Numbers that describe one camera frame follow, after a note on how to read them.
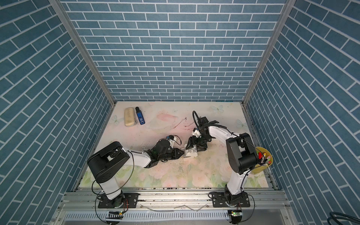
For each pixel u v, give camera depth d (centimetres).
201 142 77
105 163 48
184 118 111
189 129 105
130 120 103
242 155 49
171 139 85
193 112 87
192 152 86
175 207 73
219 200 73
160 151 72
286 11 72
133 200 73
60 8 71
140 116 110
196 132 87
